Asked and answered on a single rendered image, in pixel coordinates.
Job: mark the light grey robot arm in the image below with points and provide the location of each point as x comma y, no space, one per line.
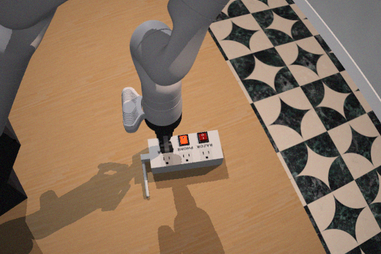
162,57

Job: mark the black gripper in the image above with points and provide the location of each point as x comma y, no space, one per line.
166,132

